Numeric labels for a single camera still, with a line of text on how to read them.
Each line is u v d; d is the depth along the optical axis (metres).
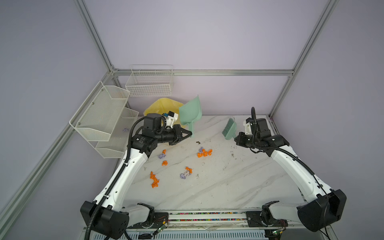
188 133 0.67
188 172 0.88
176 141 0.61
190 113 0.77
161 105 0.98
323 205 0.38
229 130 0.88
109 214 0.37
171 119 0.65
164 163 0.93
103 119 0.84
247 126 0.71
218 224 0.73
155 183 0.86
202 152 0.98
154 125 0.55
